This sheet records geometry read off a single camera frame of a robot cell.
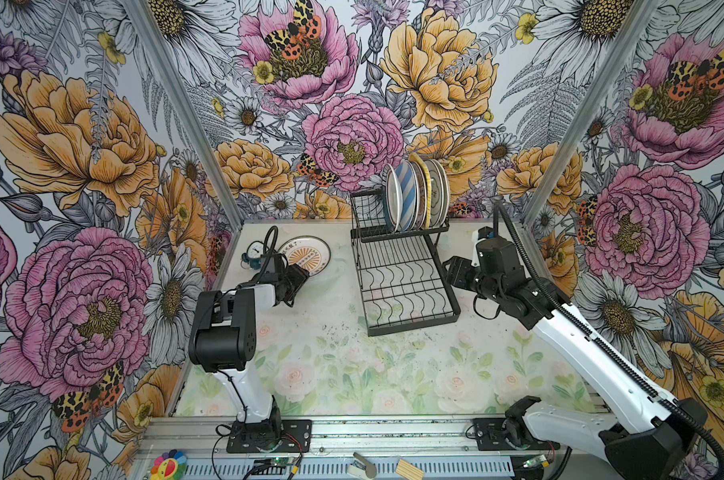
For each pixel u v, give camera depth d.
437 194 0.81
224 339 0.50
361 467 0.69
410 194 0.85
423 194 0.79
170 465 0.70
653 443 0.37
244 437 0.68
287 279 0.88
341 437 0.76
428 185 0.78
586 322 0.47
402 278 1.02
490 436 0.74
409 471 0.69
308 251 1.12
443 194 0.81
